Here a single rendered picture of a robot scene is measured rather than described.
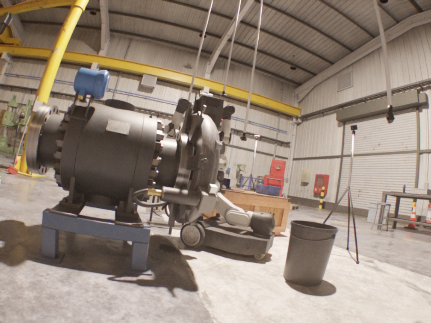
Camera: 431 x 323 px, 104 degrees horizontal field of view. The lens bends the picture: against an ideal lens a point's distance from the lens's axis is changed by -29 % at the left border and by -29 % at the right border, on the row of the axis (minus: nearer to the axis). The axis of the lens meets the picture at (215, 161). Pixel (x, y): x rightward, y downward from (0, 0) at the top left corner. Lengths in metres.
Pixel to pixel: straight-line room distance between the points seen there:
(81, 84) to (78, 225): 0.73
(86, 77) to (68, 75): 12.60
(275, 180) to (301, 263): 4.12
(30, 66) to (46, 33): 2.26
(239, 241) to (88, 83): 1.42
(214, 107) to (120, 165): 1.07
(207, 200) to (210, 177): 0.14
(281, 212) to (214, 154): 1.79
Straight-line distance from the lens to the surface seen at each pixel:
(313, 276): 1.49
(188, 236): 1.86
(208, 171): 1.28
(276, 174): 5.46
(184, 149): 1.42
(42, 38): 15.88
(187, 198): 1.19
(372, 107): 10.76
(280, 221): 2.95
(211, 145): 1.31
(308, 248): 1.43
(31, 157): 1.47
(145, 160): 1.28
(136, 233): 1.22
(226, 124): 2.22
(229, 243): 1.77
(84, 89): 1.36
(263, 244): 1.77
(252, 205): 2.64
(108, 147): 1.28
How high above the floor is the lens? 0.55
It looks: 5 degrees up
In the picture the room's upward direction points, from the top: 10 degrees clockwise
